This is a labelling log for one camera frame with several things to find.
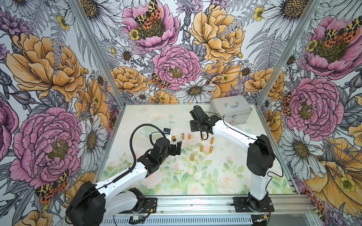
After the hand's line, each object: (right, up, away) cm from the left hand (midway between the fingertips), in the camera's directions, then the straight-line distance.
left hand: (173, 144), depth 84 cm
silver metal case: (+42, +21, +16) cm, 50 cm away
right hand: (+13, +9, +6) cm, 17 cm away
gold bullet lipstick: (+6, +3, +15) cm, 16 cm away
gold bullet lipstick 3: (+25, 0, +13) cm, 28 cm away
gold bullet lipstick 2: (+10, +2, +18) cm, 20 cm away
